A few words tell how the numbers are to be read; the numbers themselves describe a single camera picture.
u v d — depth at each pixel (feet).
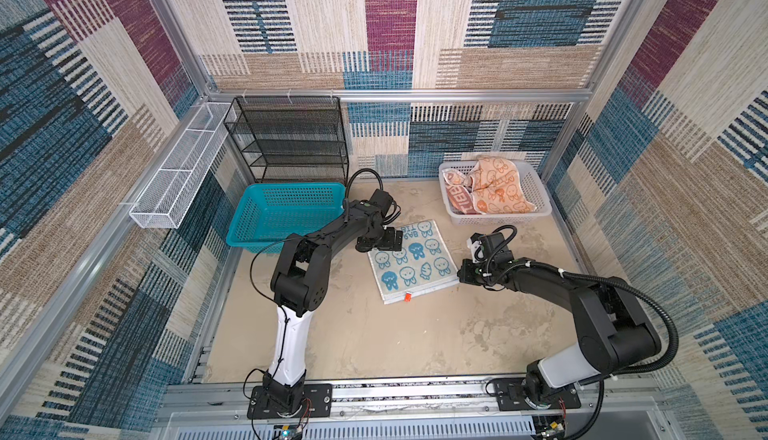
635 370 1.50
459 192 3.66
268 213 3.66
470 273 2.73
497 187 3.68
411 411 2.39
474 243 2.90
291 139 3.62
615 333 1.47
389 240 2.90
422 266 3.16
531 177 3.59
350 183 3.26
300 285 1.81
